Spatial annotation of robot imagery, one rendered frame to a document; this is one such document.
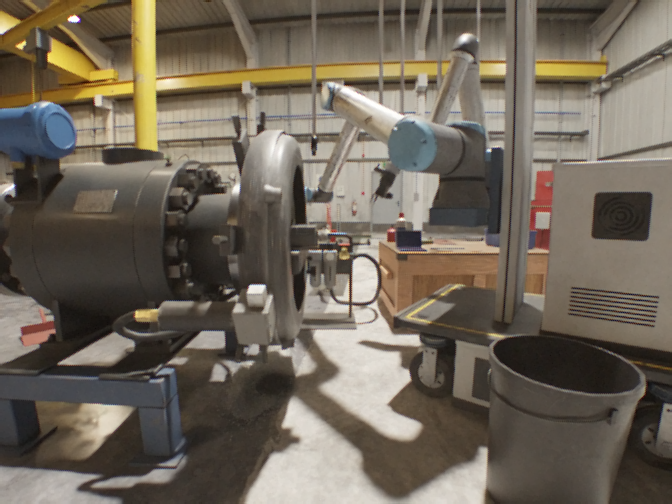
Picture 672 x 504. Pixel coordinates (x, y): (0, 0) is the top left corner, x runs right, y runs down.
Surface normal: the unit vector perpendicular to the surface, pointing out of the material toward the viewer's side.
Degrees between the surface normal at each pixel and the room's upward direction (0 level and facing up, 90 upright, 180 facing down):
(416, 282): 90
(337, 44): 90
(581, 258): 90
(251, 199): 71
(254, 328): 112
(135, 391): 90
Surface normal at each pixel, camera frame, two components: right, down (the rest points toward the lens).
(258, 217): 0.02, -0.09
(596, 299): -0.61, 0.10
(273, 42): -0.11, 0.12
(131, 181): 0.00, -0.58
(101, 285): 0.00, 0.51
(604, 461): 0.18, 0.18
